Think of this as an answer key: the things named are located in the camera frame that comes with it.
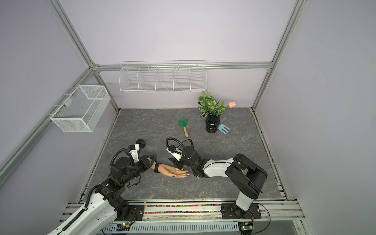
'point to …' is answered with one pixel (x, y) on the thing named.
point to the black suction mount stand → (141, 143)
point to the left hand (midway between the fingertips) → (158, 155)
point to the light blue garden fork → (223, 129)
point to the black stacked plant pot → (212, 123)
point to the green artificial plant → (208, 105)
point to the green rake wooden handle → (184, 122)
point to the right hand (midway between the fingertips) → (171, 153)
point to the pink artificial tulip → (232, 104)
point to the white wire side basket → (82, 109)
